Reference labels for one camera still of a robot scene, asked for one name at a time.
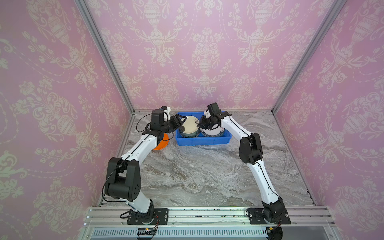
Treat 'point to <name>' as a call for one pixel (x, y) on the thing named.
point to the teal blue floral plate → (189, 135)
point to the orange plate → (163, 143)
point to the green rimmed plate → (215, 132)
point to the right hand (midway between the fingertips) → (197, 124)
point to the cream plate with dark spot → (189, 126)
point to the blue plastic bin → (182, 140)
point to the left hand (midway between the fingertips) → (184, 120)
